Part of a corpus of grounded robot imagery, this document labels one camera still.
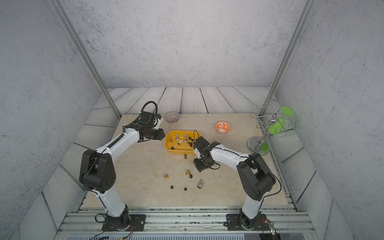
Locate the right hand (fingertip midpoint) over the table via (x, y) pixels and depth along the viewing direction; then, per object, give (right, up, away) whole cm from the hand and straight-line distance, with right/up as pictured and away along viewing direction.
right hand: (200, 167), depth 88 cm
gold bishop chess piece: (-20, +14, +16) cm, 29 cm away
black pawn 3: (-5, -5, 0) cm, 7 cm away
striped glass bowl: (-21, +31, +30) cm, 48 cm away
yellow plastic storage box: (-10, +9, +13) cm, 19 cm away
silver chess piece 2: (-9, +16, +15) cm, 24 cm away
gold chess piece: (-20, -5, 0) cm, 20 cm away
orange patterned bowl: (+17, +23, +23) cm, 37 cm away
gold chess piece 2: (-7, -3, 0) cm, 8 cm away
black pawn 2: (-8, -11, -4) cm, 14 cm away
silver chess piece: (-15, +15, +17) cm, 28 cm away
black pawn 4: (-18, +10, +11) cm, 23 cm away
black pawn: (-16, -10, -4) cm, 19 cm away
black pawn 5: (-6, +12, +14) cm, 19 cm away
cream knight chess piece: (-13, +13, +15) cm, 24 cm away
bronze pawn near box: (-9, +5, +10) cm, 15 cm away
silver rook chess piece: (+1, -8, -2) cm, 8 cm away
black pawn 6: (-6, +16, +18) cm, 25 cm away
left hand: (-21, +19, +4) cm, 29 cm away
